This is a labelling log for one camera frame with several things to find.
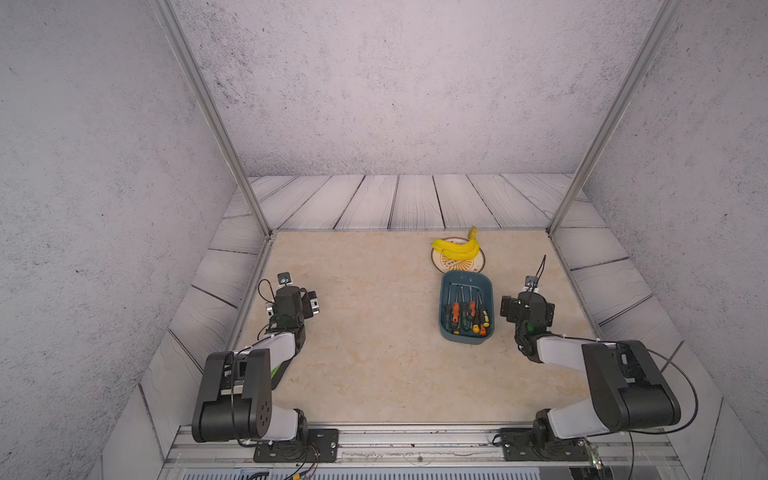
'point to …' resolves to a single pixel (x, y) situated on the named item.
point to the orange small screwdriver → (472, 305)
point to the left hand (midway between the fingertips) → (297, 295)
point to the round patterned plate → (445, 264)
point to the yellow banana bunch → (459, 251)
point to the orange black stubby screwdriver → (482, 330)
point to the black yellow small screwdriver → (486, 322)
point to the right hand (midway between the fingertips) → (529, 297)
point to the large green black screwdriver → (448, 312)
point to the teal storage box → (478, 281)
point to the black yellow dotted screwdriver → (476, 323)
